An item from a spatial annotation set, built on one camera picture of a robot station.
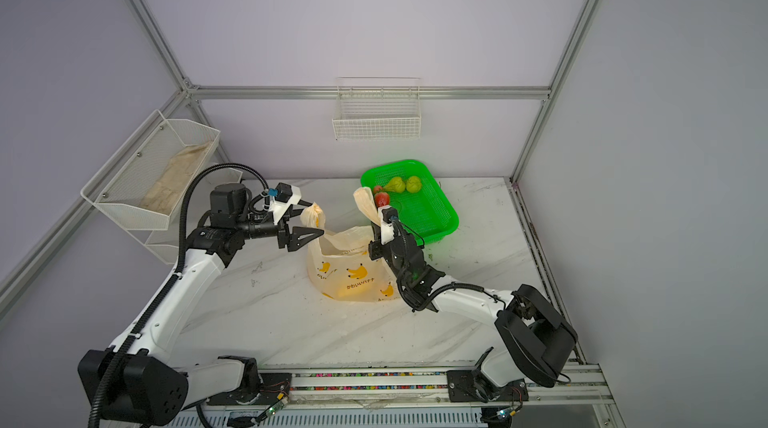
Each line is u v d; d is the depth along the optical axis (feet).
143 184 2.44
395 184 3.68
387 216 2.19
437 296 1.88
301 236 2.10
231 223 1.91
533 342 1.41
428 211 3.61
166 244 2.50
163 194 2.48
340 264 2.52
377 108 3.42
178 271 1.56
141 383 1.22
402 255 1.94
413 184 3.71
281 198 1.95
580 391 2.40
